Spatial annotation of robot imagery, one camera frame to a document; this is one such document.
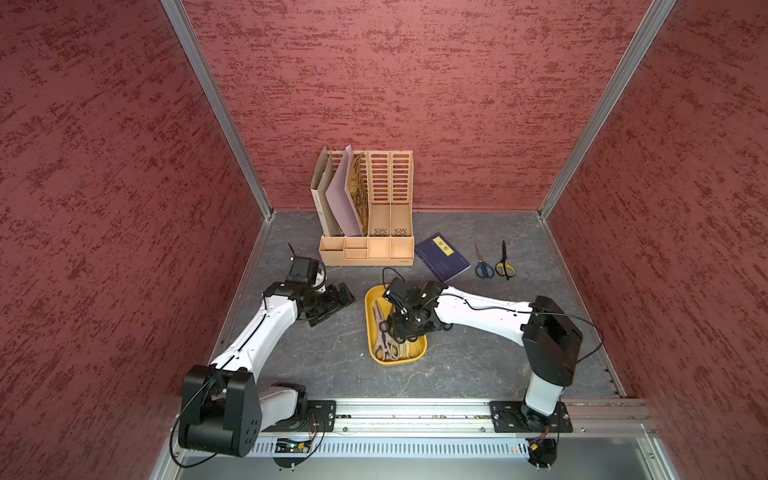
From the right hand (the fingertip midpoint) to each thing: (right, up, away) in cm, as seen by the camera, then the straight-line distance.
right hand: (403, 338), depth 83 cm
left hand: (-18, +7, 0) cm, 19 cm away
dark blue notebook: (+15, +22, +24) cm, 35 cm away
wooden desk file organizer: (-6, +49, +27) cm, 56 cm away
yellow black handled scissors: (+37, +18, +20) cm, 45 cm away
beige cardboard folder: (-25, +44, +3) cm, 50 cm away
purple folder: (-18, +41, +4) cm, 45 cm away
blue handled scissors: (+29, +18, +20) cm, 40 cm away
